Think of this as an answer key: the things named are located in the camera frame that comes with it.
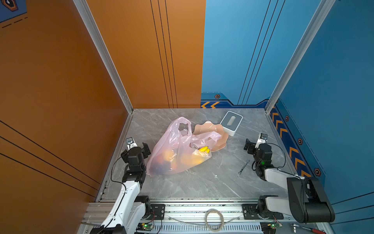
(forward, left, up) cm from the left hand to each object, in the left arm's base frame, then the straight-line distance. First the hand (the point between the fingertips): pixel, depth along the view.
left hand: (136, 144), depth 83 cm
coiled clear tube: (-35, -39, -13) cm, 54 cm away
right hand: (+7, -72, -5) cm, 72 cm away
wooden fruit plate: (+22, -44, -11) cm, 51 cm away
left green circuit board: (-37, -9, -16) cm, 41 cm away
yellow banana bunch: (0, -40, -4) cm, 40 cm away
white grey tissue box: (+27, -61, -11) cm, 68 cm away
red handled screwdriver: (-37, -89, -13) cm, 98 cm away
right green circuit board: (-36, -71, -16) cm, 81 cm away
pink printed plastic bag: (-2, -23, 0) cm, 23 cm away
